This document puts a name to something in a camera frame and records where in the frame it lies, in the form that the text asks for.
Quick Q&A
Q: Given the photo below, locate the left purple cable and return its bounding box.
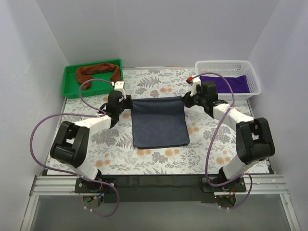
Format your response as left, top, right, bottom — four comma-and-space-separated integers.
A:
29, 78, 120, 217

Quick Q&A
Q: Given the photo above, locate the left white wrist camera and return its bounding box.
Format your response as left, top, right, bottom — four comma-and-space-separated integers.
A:
112, 81, 126, 99

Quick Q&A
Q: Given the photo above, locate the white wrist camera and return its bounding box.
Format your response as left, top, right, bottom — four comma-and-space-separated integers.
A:
112, 81, 126, 99
186, 76, 201, 97

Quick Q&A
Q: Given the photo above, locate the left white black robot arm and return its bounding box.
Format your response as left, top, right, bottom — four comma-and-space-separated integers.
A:
50, 90, 132, 180

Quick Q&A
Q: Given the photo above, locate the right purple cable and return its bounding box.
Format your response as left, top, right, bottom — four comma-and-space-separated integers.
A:
187, 73, 253, 211

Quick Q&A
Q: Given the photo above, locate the purple cable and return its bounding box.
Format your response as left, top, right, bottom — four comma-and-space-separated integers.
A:
187, 73, 253, 211
29, 78, 120, 217

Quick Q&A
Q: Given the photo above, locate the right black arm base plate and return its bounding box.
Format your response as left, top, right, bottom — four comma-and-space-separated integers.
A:
200, 177, 246, 193

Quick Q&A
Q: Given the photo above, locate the white plastic basket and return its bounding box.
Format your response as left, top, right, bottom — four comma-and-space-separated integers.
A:
195, 60, 262, 100

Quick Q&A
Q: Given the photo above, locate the orange brown towel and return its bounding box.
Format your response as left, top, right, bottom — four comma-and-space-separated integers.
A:
75, 63, 122, 85

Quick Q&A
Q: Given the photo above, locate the grey blue towel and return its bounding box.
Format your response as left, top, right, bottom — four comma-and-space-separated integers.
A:
131, 96, 190, 149

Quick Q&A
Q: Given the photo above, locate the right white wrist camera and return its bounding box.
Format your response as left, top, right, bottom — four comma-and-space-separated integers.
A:
186, 76, 201, 97

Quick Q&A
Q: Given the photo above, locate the aluminium frame rail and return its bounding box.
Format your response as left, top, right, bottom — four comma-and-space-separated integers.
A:
21, 174, 300, 231

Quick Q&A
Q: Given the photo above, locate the floral table mat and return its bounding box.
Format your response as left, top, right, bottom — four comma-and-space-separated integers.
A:
47, 68, 270, 175

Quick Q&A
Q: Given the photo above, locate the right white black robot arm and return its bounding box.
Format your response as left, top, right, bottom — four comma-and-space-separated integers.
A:
182, 77, 275, 188

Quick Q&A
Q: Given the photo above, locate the purple towel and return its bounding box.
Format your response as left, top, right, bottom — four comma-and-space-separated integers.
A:
200, 75, 250, 94

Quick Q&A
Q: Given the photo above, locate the green plastic tray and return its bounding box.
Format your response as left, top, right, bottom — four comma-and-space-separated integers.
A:
62, 59, 123, 99

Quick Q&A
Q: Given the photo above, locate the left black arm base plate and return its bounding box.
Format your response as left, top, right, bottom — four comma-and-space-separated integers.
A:
74, 177, 117, 194

